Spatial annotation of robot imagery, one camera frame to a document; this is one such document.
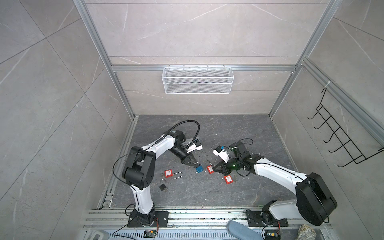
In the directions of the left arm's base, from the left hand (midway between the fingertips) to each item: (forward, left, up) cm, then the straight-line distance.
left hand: (195, 162), depth 84 cm
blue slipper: (-33, -20, -5) cm, 39 cm away
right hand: (-4, -10, 0) cm, 11 cm away
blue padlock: (-4, -2, 0) cm, 4 cm away
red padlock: (-2, -9, -6) cm, 11 cm away
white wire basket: (+51, -4, +21) cm, 55 cm away
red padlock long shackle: (-3, +16, -8) cm, 18 cm away
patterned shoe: (-34, -49, -5) cm, 60 cm away
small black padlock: (-10, +19, -9) cm, 23 cm away
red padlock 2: (-7, -19, -8) cm, 22 cm away
